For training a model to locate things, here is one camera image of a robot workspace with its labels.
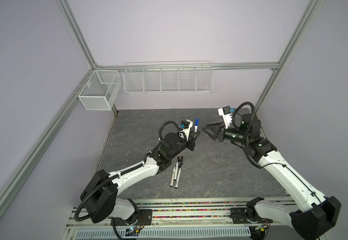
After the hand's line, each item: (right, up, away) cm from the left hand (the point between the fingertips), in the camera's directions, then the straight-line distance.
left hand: (199, 133), depth 73 cm
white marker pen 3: (-11, -27, +12) cm, 32 cm away
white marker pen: (-12, -24, +16) cm, 31 cm away
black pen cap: (-11, -17, +21) cm, 29 cm away
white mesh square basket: (-63, +27, +25) cm, 73 cm away
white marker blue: (-2, +4, -3) cm, 6 cm away
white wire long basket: (-17, +36, +25) cm, 47 cm away
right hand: (+2, +3, -5) cm, 6 cm away
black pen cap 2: (-10, -21, +18) cm, 29 cm away
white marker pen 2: (-14, -26, +13) cm, 33 cm away
